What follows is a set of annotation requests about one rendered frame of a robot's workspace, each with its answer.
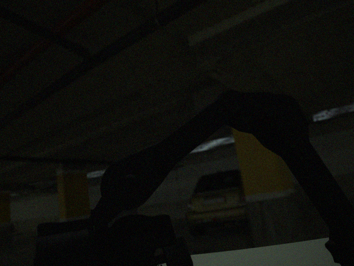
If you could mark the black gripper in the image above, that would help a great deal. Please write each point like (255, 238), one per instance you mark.
(173, 255)

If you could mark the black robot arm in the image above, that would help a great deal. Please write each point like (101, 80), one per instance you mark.
(131, 239)

